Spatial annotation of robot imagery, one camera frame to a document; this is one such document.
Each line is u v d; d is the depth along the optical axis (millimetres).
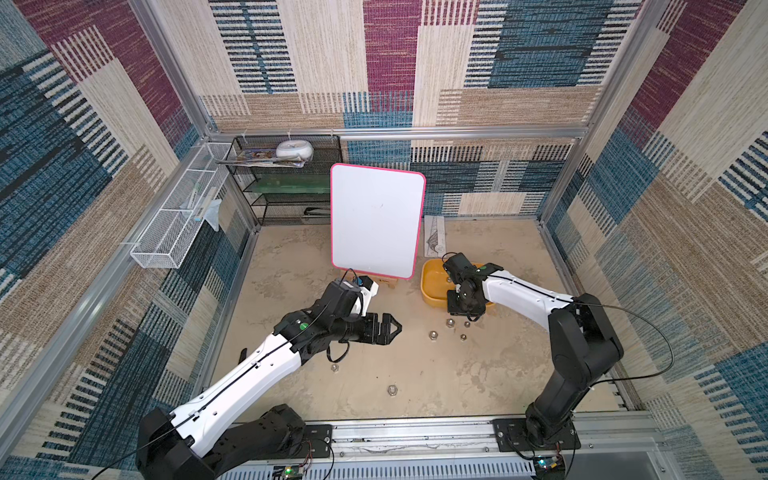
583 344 471
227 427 433
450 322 935
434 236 1152
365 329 640
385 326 641
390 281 991
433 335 910
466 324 934
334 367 849
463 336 907
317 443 729
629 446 736
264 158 916
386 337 637
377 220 896
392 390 812
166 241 912
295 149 901
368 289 681
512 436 729
